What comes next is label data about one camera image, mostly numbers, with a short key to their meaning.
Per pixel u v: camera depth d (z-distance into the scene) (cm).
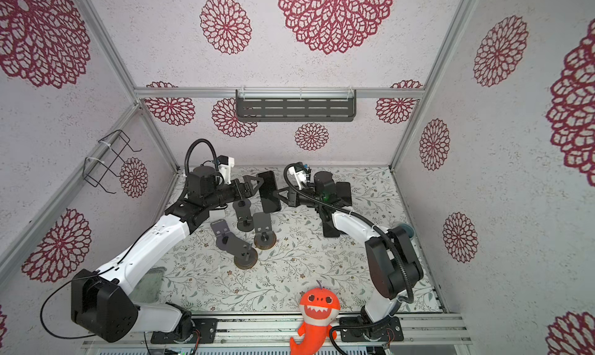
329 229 66
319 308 70
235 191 68
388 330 72
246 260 83
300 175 76
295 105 94
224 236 92
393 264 47
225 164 70
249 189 67
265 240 95
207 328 74
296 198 73
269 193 80
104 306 41
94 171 73
